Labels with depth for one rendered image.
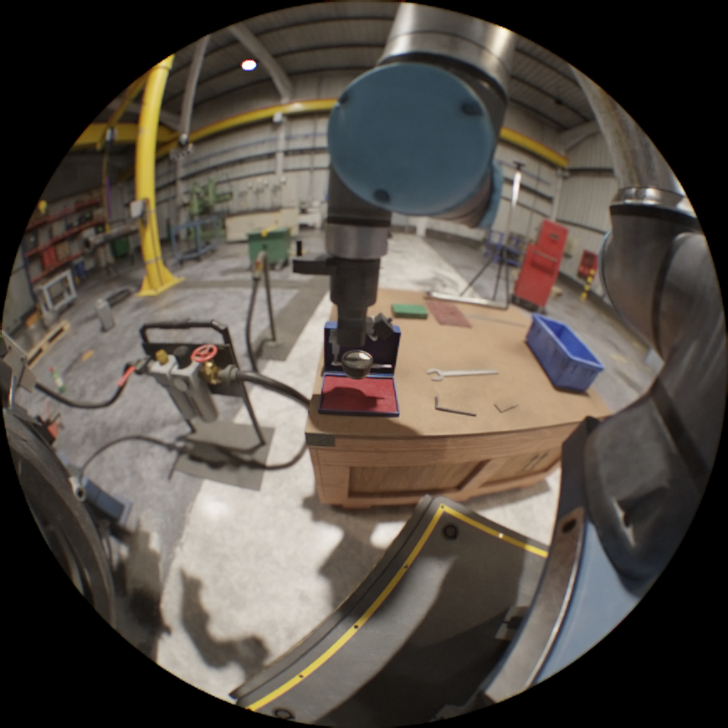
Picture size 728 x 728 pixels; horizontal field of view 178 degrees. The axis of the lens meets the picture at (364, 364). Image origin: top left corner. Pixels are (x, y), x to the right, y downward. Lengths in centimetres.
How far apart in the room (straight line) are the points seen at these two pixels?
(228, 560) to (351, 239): 92
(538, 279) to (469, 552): 305
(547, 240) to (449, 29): 312
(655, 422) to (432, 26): 29
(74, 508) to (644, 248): 98
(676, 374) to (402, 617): 52
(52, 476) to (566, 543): 76
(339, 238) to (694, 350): 38
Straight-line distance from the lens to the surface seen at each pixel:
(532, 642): 23
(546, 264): 325
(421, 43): 18
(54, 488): 64
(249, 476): 95
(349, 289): 33
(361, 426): 44
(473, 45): 18
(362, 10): 958
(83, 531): 71
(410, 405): 50
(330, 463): 54
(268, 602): 86
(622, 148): 37
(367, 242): 31
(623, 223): 34
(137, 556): 112
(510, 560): 62
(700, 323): 23
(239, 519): 91
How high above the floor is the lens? 83
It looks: 38 degrees down
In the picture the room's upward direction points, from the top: 6 degrees clockwise
